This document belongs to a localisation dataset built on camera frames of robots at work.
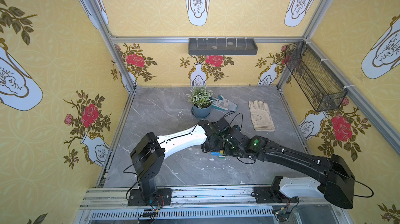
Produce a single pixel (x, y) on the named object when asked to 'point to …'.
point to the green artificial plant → (200, 97)
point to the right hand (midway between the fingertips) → (224, 153)
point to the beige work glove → (261, 117)
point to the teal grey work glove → (221, 103)
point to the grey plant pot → (200, 113)
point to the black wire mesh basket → (323, 90)
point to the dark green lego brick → (222, 157)
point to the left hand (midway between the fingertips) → (219, 150)
